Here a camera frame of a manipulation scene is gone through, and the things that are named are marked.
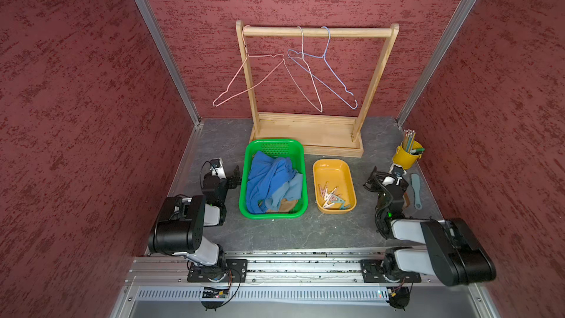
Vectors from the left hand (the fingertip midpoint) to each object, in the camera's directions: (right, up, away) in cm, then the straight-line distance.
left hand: (228, 170), depth 93 cm
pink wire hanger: (-1, +26, -15) cm, 30 cm away
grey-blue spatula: (+83, -6, +2) cm, 84 cm away
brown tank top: (+25, -14, -6) cm, 30 cm away
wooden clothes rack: (+43, +16, +18) cm, 49 cm away
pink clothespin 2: (+46, -11, -3) cm, 47 cm away
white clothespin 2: (+43, -14, -4) cm, 45 cm away
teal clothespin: (+48, -12, -3) cm, 50 cm away
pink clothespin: (+41, -9, -1) cm, 42 cm away
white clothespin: (+42, -12, -3) cm, 44 cm away
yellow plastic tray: (+49, -3, +7) cm, 50 cm away
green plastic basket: (+28, +9, +9) cm, 31 cm away
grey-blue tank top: (+27, -6, -10) cm, 30 cm away
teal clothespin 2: (+49, -15, -5) cm, 51 cm away
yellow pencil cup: (+80, +4, +5) cm, 80 cm away
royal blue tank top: (+18, -1, -11) cm, 21 cm away
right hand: (+66, 0, -5) cm, 67 cm away
